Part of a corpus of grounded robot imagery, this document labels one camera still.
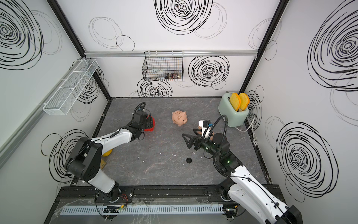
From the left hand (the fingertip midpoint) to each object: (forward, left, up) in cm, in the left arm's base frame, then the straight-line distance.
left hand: (145, 119), depth 94 cm
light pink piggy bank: (+2, -23, 0) cm, 23 cm away
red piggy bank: (-4, -3, -7) cm, 9 cm away
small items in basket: (+18, -18, +23) cm, 34 cm away
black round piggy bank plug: (-23, -30, -10) cm, 40 cm away
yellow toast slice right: (+9, -66, +12) cm, 67 cm away
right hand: (-19, -29, +14) cm, 37 cm away
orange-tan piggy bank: (-17, -35, +13) cm, 41 cm away
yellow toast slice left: (+9, -60, +11) cm, 62 cm away
